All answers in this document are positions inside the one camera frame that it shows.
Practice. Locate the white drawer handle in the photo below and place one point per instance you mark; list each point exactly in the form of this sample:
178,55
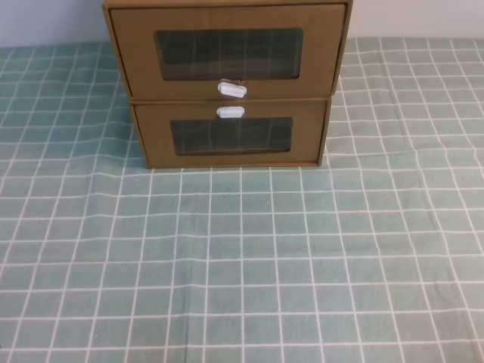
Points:
230,112
231,90

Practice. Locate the brown cardboard drawer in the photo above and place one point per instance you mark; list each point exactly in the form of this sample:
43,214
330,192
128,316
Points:
180,50
270,133

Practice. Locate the brown cardboard shoebox cabinet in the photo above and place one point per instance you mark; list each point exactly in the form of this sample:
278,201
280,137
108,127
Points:
229,83

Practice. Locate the cyan checkered tablecloth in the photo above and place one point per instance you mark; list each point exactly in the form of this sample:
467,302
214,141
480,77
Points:
376,255

